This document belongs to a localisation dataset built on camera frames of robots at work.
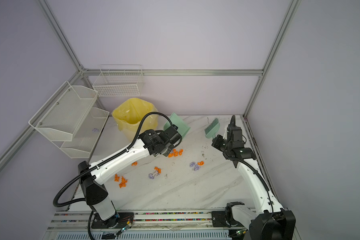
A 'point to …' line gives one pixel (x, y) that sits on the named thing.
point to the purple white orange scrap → (157, 172)
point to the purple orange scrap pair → (196, 167)
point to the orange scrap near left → (123, 181)
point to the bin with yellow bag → (129, 114)
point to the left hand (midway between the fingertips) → (161, 144)
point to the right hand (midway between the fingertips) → (212, 138)
